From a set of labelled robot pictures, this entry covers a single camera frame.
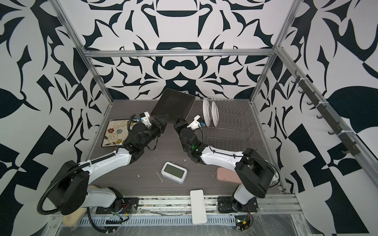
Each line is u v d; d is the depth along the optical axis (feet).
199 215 2.20
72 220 2.23
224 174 2.73
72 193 1.36
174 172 2.67
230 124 3.28
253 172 1.45
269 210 2.40
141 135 2.03
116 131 3.25
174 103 2.69
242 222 2.34
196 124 2.39
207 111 3.15
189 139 1.95
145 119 2.46
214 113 3.14
